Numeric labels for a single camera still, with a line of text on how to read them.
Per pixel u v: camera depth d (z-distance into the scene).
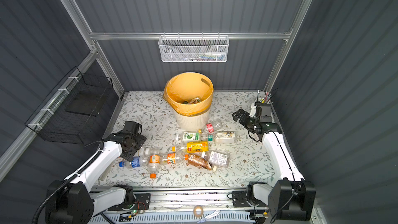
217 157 0.84
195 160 0.81
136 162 0.81
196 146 0.87
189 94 1.02
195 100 0.96
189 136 0.92
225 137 0.91
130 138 0.62
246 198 0.73
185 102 1.03
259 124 0.59
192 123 0.89
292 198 0.38
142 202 0.72
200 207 0.72
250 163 0.86
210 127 0.94
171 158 0.82
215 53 0.91
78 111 0.76
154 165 0.83
